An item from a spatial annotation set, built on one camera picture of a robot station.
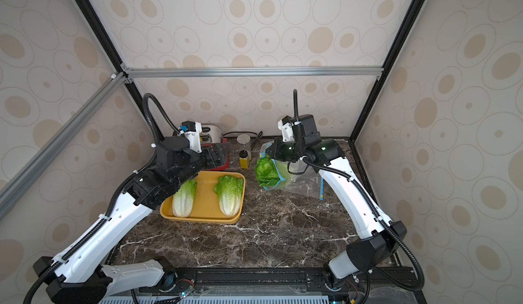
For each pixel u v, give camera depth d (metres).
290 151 0.59
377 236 0.40
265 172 0.74
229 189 0.89
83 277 0.39
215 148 0.58
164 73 0.90
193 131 0.56
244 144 1.00
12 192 0.51
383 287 0.73
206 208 0.93
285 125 0.64
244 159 1.00
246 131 1.23
